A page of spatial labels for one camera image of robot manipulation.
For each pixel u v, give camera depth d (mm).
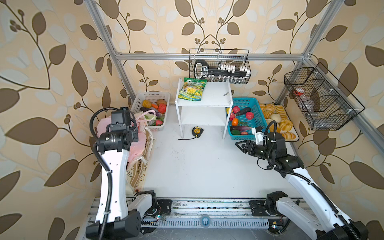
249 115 1081
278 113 1109
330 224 394
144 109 1161
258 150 665
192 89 788
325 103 732
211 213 737
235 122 1035
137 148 662
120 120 481
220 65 805
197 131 1018
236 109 1118
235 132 982
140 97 1146
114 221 357
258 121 1044
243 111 1118
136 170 731
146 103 1129
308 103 788
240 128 1019
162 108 1083
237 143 737
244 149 682
